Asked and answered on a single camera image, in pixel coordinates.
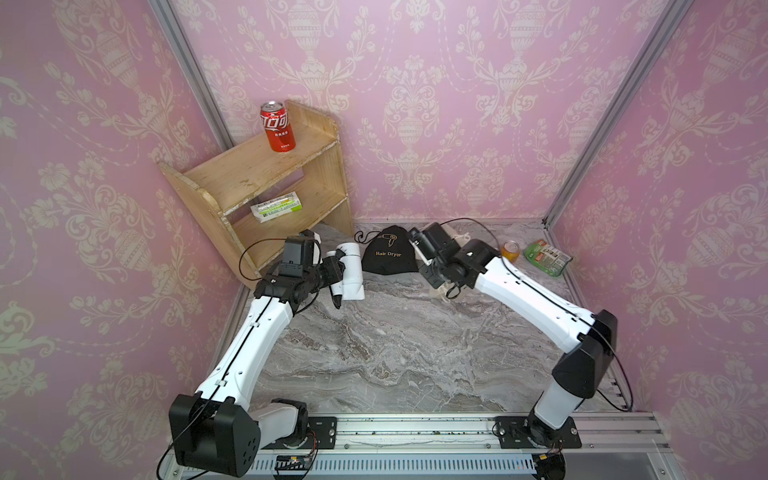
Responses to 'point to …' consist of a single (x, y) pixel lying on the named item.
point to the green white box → (277, 207)
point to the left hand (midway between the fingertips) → (341, 267)
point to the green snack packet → (548, 258)
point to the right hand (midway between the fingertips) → (438, 262)
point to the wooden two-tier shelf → (259, 199)
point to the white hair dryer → (352, 286)
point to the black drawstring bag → (390, 252)
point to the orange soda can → (510, 250)
